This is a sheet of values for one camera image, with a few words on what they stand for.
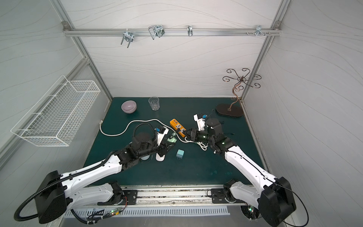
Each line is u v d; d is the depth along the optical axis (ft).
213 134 1.94
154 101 3.73
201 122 2.31
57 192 1.30
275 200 1.28
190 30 2.56
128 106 3.64
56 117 2.26
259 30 2.51
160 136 2.13
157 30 2.51
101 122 3.51
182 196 2.46
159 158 2.81
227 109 3.64
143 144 1.90
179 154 2.88
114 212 2.24
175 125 3.32
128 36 2.56
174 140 2.37
